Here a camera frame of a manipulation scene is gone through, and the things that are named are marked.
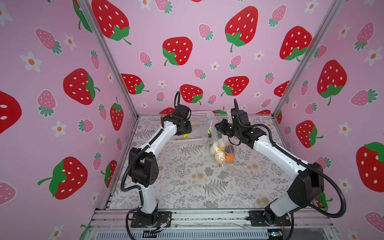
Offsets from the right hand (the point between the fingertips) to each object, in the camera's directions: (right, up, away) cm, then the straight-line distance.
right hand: (213, 124), depth 80 cm
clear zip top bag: (+4, -9, +6) cm, 11 cm away
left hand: (-14, -3, +10) cm, 18 cm away
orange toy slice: (+11, -20, +10) cm, 25 cm away
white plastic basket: (-8, +5, +34) cm, 36 cm away
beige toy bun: (+5, -20, +10) cm, 23 cm away
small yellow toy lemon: (-15, -7, +6) cm, 18 cm away
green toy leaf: (-1, -5, +7) cm, 9 cm away
